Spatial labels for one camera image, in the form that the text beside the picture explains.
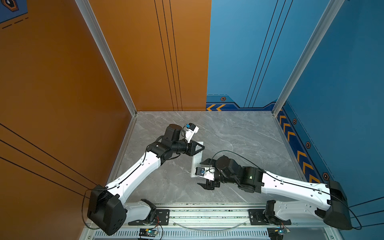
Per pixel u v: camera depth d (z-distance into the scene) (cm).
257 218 72
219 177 59
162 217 74
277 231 70
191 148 65
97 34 78
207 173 57
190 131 68
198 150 71
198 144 70
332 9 70
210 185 60
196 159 71
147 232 71
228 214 76
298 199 45
